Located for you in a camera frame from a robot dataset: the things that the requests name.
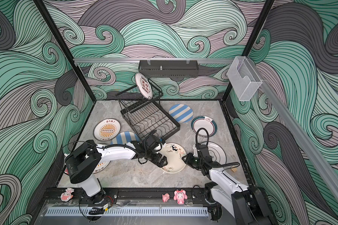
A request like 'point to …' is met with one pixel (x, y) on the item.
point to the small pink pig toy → (165, 197)
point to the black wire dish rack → (147, 116)
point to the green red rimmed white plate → (204, 122)
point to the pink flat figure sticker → (67, 195)
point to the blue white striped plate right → (182, 113)
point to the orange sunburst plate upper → (107, 129)
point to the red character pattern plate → (143, 86)
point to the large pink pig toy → (180, 196)
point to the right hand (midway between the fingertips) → (183, 158)
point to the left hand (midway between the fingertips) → (163, 160)
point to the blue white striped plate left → (125, 138)
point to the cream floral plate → (173, 153)
